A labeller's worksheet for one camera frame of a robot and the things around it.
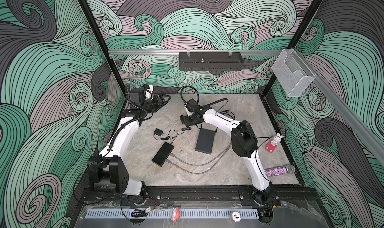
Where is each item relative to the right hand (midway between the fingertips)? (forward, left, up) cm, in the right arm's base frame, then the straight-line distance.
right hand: (187, 121), depth 97 cm
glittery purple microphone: (-30, -50, -3) cm, 58 cm away
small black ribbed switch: (-21, +14, -4) cm, 25 cm away
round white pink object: (-50, -22, +1) cm, 55 cm away
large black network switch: (-12, -11, -5) cm, 17 cm away
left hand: (0, +10, +23) cm, 25 cm away
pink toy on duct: (-50, +4, +1) cm, 50 cm away
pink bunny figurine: (-15, -52, -5) cm, 54 cm away
